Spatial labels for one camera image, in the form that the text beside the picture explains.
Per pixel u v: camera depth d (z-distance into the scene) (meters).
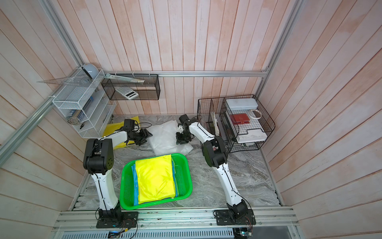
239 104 0.95
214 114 1.06
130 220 0.73
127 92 0.98
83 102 0.71
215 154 0.65
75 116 0.76
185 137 0.91
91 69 0.84
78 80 0.84
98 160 0.55
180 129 0.99
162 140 1.00
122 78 0.90
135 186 0.78
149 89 1.08
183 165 0.86
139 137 0.92
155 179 0.78
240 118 0.88
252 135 0.84
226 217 0.73
